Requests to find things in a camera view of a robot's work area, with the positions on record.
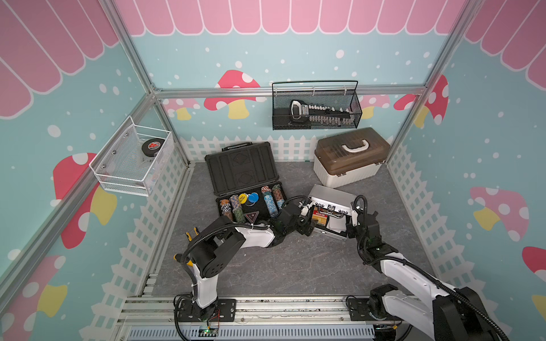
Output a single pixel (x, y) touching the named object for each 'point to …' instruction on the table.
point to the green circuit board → (208, 331)
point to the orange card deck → (320, 215)
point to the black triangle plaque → (252, 216)
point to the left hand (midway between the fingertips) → (308, 217)
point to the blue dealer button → (253, 197)
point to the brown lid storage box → (343, 158)
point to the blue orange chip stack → (238, 212)
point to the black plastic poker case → (245, 178)
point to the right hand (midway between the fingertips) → (355, 215)
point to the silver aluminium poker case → (332, 208)
